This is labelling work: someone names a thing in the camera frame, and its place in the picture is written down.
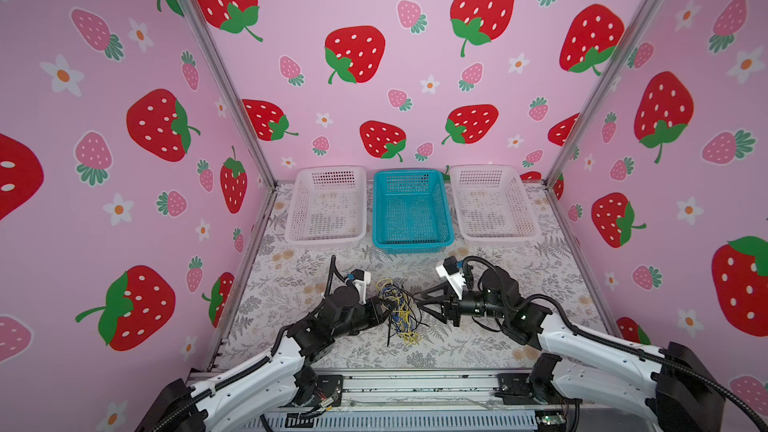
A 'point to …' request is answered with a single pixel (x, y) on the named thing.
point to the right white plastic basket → (491, 205)
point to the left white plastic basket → (328, 205)
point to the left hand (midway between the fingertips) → (398, 306)
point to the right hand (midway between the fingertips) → (419, 302)
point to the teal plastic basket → (411, 212)
